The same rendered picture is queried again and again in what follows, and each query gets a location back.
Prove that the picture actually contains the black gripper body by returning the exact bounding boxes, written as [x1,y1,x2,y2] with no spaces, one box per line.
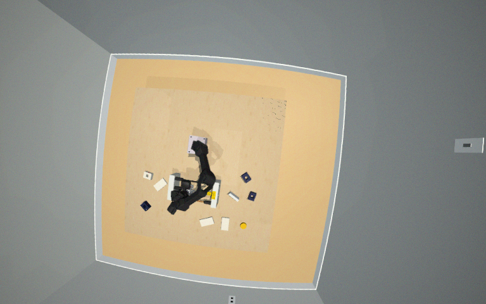
[181,180,190,198]

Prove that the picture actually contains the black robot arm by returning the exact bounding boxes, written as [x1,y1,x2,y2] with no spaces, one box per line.
[167,140,216,215]

